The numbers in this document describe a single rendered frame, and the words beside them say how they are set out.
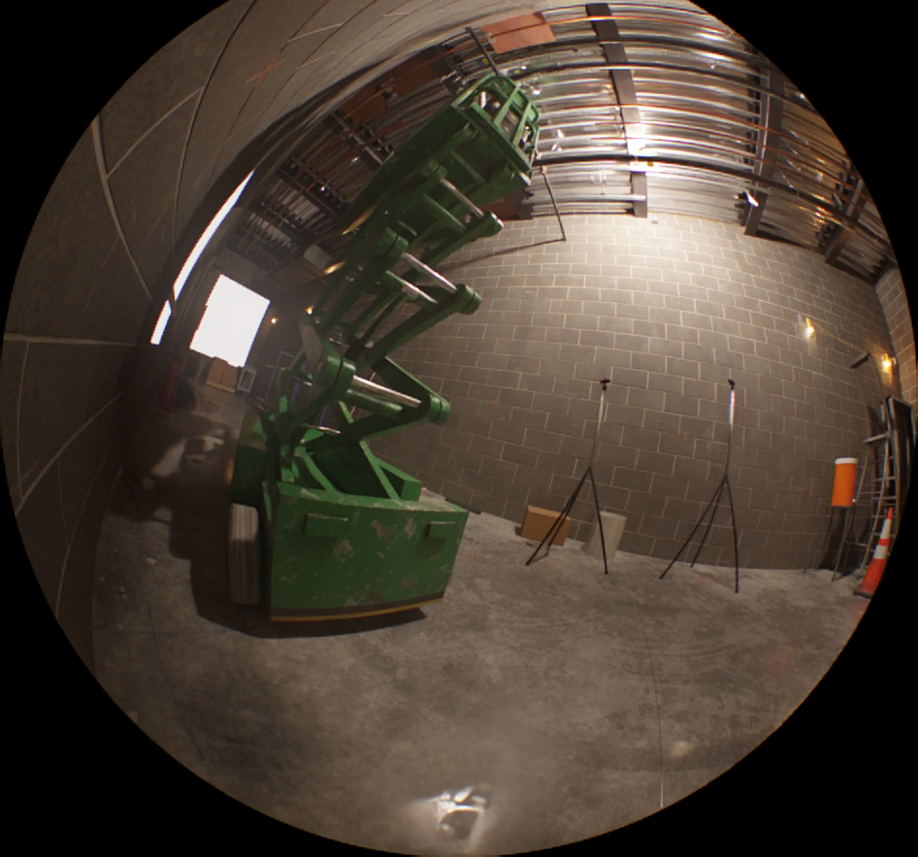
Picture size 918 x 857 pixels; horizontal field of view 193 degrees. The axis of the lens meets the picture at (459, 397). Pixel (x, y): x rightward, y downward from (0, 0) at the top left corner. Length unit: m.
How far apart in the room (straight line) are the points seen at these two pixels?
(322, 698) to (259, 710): 0.16
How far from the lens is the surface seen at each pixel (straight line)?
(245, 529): 0.81
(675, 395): 3.06
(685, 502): 3.00
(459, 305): 1.08
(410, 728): 0.78
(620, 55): 3.66
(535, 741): 0.85
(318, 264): 6.92
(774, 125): 4.36
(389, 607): 0.92
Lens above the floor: 0.67
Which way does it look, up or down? 9 degrees up
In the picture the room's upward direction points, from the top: 15 degrees clockwise
